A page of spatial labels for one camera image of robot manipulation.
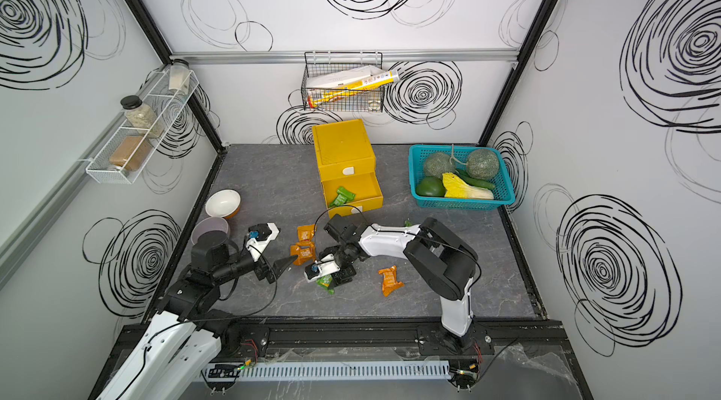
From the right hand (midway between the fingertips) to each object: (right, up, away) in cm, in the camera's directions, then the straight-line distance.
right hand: (325, 272), depth 85 cm
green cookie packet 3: (+27, +13, +10) cm, 32 cm away
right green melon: (+53, +34, +12) cm, 64 cm away
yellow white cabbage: (+44, +25, +10) cm, 52 cm away
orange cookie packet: (-8, +10, +8) cm, 15 cm away
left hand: (-9, +12, -12) cm, 19 cm away
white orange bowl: (-38, +20, +13) cm, 45 cm away
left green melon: (+38, +34, +14) cm, 53 cm away
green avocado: (+35, +26, +12) cm, 45 cm away
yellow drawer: (+13, +26, +11) cm, 31 cm away
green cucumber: (+52, +27, +12) cm, 60 cm away
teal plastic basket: (+61, +24, +11) cm, 66 cm away
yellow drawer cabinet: (+6, +35, +2) cm, 36 cm away
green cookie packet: (+4, +22, +8) cm, 24 cm away
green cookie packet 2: (+1, -2, -3) cm, 4 cm away
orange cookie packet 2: (+20, -2, -2) cm, 20 cm away
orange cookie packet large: (-8, +5, +4) cm, 10 cm away
